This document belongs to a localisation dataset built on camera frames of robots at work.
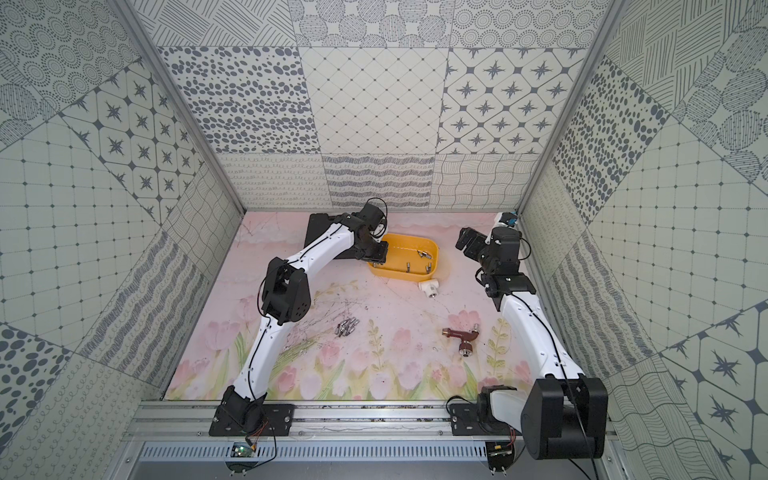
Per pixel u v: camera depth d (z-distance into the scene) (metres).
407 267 1.04
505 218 0.70
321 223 1.13
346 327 0.90
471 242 0.74
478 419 0.73
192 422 0.75
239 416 0.64
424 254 1.07
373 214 0.84
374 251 0.90
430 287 0.95
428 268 1.03
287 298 0.62
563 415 0.39
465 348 0.84
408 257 1.07
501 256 0.60
